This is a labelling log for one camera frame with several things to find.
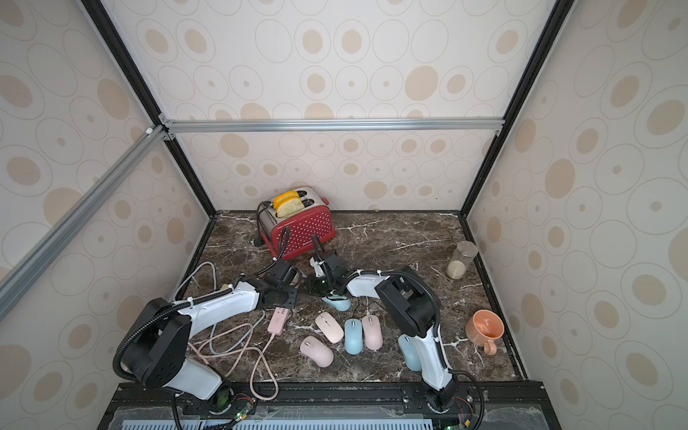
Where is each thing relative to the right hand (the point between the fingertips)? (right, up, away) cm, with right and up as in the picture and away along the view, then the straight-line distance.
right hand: (297, 296), depth 91 cm
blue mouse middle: (+19, -11, -8) cm, 23 cm away
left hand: (0, +1, -1) cm, 1 cm away
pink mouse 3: (+25, -10, -8) cm, 28 cm away
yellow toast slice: (-4, +32, +3) cm, 32 cm away
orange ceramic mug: (+61, -9, -6) cm, 62 cm away
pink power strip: (-5, -6, -5) cm, 10 cm away
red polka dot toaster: (-1, +26, +2) cm, 26 cm away
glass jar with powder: (+56, +14, -2) cm, 58 cm away
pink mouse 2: (+9, -14, -12) cm, 21 cm away
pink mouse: (+11, -9, -6) cm, 16 cm away
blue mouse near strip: (+14, -1, -4) cm, 14 cm away
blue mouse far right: (+36, -15, -10) cm, 40 cm away
